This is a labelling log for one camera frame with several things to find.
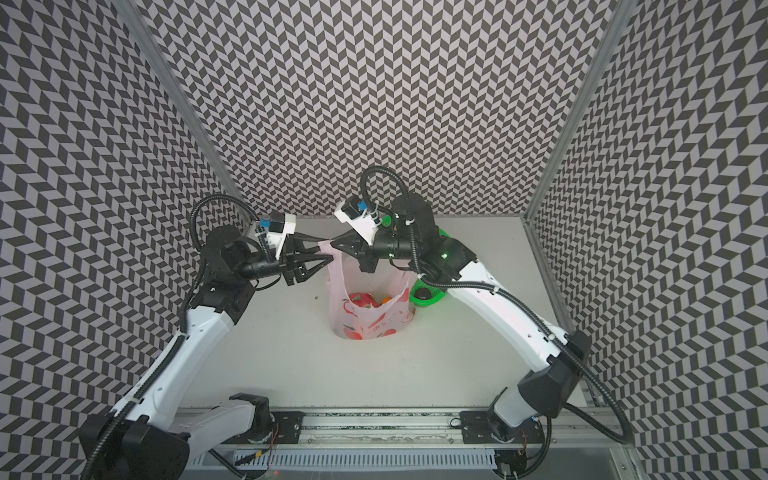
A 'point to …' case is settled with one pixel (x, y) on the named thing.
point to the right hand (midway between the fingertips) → (334, 253)
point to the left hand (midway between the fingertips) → (330, 253)
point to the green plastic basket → (437, 292)
